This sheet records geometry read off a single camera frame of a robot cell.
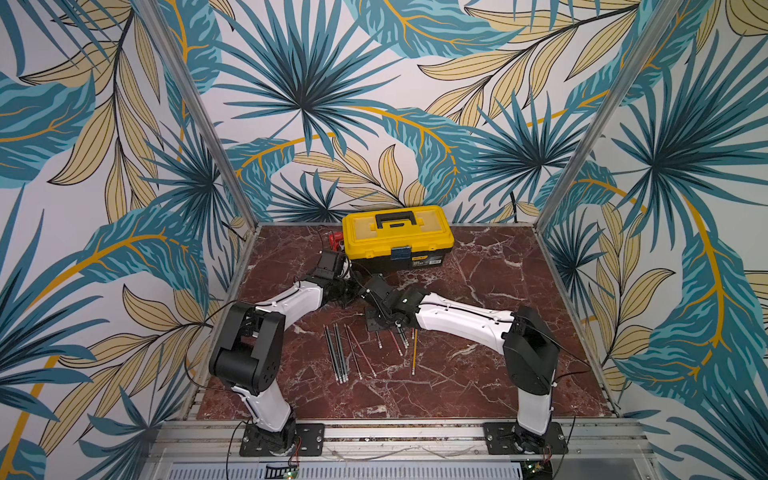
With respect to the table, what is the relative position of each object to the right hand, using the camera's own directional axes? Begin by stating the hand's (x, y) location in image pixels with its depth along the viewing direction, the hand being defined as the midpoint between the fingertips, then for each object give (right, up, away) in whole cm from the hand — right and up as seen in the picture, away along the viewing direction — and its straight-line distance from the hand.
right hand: (370, 318), depth 85 cm
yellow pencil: (+13, -10, +2) cm, 17 cm away
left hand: (0, +7, +6) cm, 9 cm away
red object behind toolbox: (-15, +24, +28) cm, 40 cm away
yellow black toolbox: (+10, +24, +12) cm, 28 cm away
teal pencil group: (+10, -7, +5) cm, 13 cm away
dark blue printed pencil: (-9, -10, +2) cm, 13 cm away
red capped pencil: (+1, -15, -2) cm, 15 cm away
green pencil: (-9, -11, +2) cm, 14 cm away
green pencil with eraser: (-9, -7, +5) cm, 12 cm away
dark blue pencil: (-11, -11, +2) cm, 15 cm away
